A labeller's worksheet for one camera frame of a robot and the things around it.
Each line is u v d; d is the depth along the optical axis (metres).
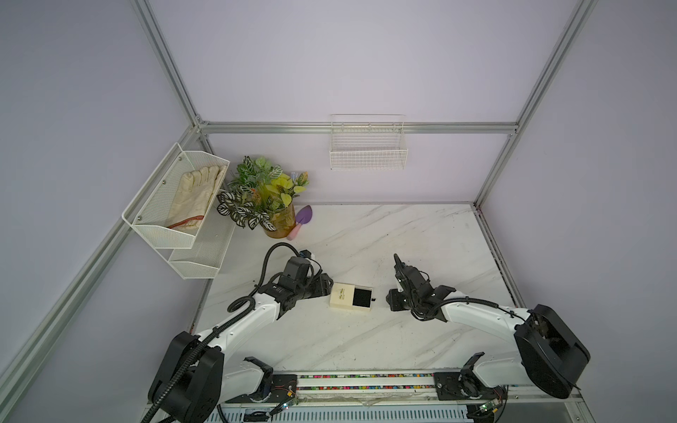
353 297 0.88
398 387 0.75
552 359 0.42
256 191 0.96
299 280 0.67
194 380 0.40
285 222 1.06
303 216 1.15
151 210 0.69
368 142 0.96
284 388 0.73
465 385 0.65
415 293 0.67
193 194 0.79
